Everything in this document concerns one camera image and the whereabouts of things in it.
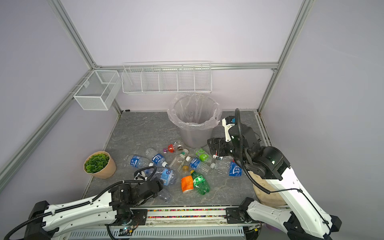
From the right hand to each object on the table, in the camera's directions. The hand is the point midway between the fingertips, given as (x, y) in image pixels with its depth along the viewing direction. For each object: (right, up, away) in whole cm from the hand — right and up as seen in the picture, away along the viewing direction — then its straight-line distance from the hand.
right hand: (216, 141), depth 62 cm
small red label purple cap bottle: (-24, -8, +32) cm, 41 cm away
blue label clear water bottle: (-42, -15, +25) cm, 51 cm away
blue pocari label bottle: (-8, -17, +24) cm, 30 cm away
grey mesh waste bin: (-10, -2, +31) cm, 33 cm away
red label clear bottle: (+4, -13, +29) cm, 32 cm away
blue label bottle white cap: (-33, -13, +27) cm, 45 cm away
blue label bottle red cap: (+14, -19, +23) cm, 33 cm away
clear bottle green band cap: (-20, -16, +32) cm, 41 cm away
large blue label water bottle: (-25, -22, +21) cm, 39 cm away
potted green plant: (-61, -15, +19) cm, 66 cm away
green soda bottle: (-6, -25, +20) cm, 33 cm away
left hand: (-29, -27, +17) cm, 43 cm away
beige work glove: (+33, -33, +17) cm, 50 cm away
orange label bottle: (-14, -24, +20) cm, 34 cm away
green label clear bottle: (-5, -12, +28) cm, 31 cm away
